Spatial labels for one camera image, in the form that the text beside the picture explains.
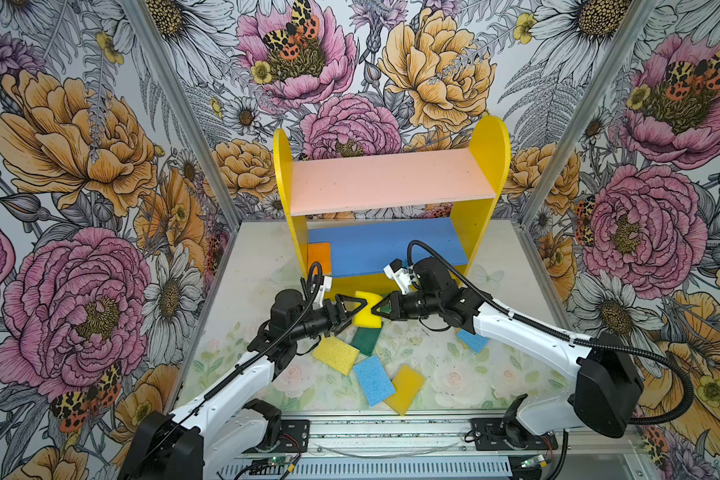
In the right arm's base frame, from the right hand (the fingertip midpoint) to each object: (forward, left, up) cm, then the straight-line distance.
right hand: (375, 320), depth 75 cm
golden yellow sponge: (-9, -9, -19) cm, 23 cm away
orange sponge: (+24, +16, -2) cm, 29 cm away
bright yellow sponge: (0, +3, +2) cm, 3 cm away
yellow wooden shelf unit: (+52, -2, -19) cm, 56 cm away
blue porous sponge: (-9, +1, -16) cm, 19 cm away
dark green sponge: (+3, +3, -17) cm, 17 cm away
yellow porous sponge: (-2, +11, -16) cm, 19 cm away
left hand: (+1, +3, 0) cm, 3 cm away
